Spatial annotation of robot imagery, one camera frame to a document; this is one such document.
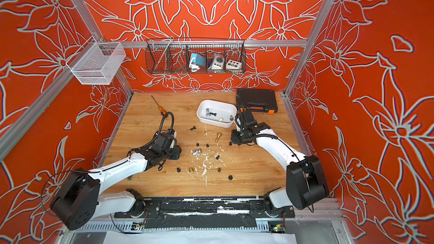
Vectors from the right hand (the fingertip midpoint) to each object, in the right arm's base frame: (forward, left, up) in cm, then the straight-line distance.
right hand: (230, 137), depth 85 cm
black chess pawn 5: (-14, +5, -9) cm, 17 cm away
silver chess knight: (-4, +18, -9) cm, 21 cm away
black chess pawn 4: (-14, +26, -9) cm, 31 cm away
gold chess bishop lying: (+5, +6, -8) cm, 11 cm away
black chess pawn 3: (-6, +6, -10) cm, 13 cm away
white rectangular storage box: (+23, +7, -8) cm, 25 cm away
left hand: (-3, +28, -6) cm, 28 cm away
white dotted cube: (+37, -1, +19) cm, 42 cm away
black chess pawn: (+23, +10, -8) cm, 26 cm away
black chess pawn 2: (0, +12, -9) cm, 15 cm away
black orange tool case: (+33, -19, -6) cm, 38 cm away
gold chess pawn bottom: (-14, +20, -9) cm, 26 cm away
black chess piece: (+12, +21, -9) cm, 26 cm away
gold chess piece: (+19, -2, -8) cm, 20 cm away
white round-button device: (+33, +7, +23) cm, 41 cm away
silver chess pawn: (+22, +14, -8) cm, 27 cm away
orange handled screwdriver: (+27, +46, -8) cm, 53 cm away
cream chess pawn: (+18, +5, -8) cm, 20 cm away
